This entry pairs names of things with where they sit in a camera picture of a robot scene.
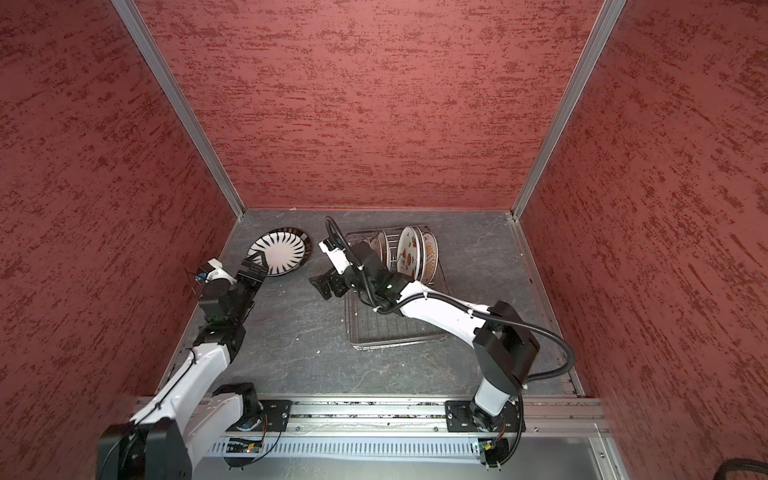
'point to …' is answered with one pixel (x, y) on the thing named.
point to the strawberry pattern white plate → (410, 253)
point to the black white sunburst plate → (258, 245)
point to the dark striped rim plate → (286, 249)
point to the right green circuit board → (484, 445)
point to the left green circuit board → (241, 451)
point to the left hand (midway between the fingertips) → (263, 265)
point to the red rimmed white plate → (431, 257)
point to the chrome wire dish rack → (370, 330)
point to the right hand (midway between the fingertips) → (324, 274)
